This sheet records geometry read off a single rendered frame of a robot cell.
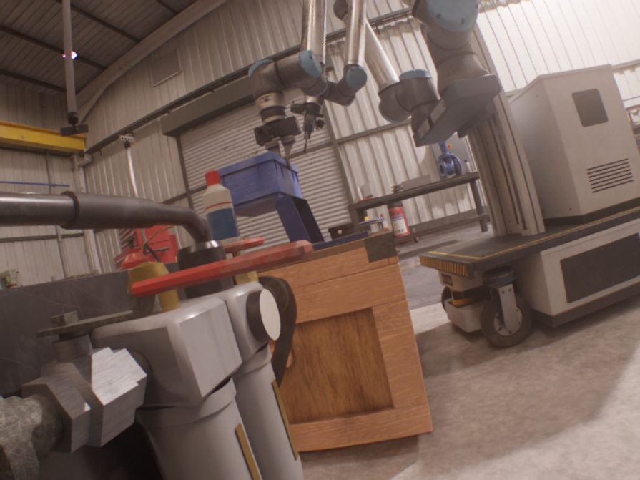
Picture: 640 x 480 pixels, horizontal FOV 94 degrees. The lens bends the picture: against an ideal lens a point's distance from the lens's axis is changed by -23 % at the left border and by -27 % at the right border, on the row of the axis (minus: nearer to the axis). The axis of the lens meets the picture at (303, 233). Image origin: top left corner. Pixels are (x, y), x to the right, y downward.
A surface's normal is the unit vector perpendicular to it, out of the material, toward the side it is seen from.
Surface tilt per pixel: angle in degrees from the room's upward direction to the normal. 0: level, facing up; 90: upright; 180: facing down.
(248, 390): 90
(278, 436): 90
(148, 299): 90
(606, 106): 90
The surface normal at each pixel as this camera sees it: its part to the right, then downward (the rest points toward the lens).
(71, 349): 0.52, -0.16
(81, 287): 0.95, -0.25
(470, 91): -0.08, -0.01
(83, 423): 0.94, 0.27
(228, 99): -0.32, 0.04
